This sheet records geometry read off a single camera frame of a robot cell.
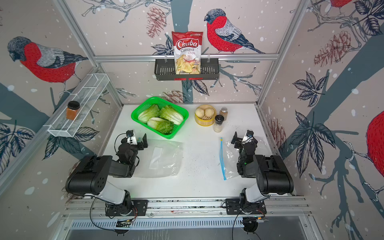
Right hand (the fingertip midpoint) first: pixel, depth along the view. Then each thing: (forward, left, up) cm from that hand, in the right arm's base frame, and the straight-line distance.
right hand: (243, 132), depth 91 cm
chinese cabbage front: (+3, +51, 0) cm, 51 cm away
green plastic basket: (+29, +57, -4) cm, 64 cm away
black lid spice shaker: (+8, +15, -4) cm, 17 cm away
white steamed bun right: (+20, +20, -4) cm, 29 cm away
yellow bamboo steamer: (+13, +23, -7) cm, 27 cm away
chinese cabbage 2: (+15, +49, -1) cm, 51 cm away
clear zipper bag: (-14, +50, -11) cm, 53 cm away
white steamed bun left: (+19, +27, -3) cm, 33 cm away
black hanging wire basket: (+31, +51, +24) cm, 64 cm away
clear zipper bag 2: (-12, +8, -9) cm, 17 cm away
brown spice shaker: (+18, +10, -1) cm, 20 cm away
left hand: (-2, +65, +1) cm, 65 cm away
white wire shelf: (+11, +94, +21) cm, 97 cm away
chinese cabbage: (+16, +60, 0) cm, 62 cm away
